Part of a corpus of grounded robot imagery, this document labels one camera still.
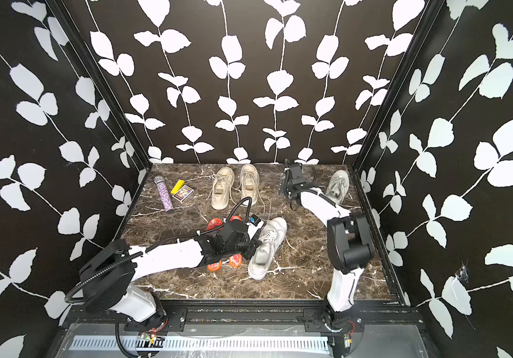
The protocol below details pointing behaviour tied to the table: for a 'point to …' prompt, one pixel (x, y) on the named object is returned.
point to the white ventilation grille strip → (202, 343)
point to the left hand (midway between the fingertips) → (263, 240)
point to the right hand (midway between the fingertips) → (285, 183)
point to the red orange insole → (214, 224)
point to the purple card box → (183, 194)
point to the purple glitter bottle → (160, 181)
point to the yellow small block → (178, 186)
